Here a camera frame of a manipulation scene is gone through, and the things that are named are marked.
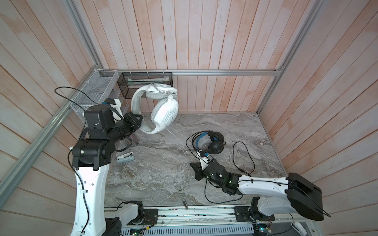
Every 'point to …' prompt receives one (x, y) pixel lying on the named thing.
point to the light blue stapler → (128, 157)
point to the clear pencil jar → (132, 140)
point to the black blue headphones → (216, 145)
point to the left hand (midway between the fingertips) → (144, 120)
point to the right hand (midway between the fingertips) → (191, 164)
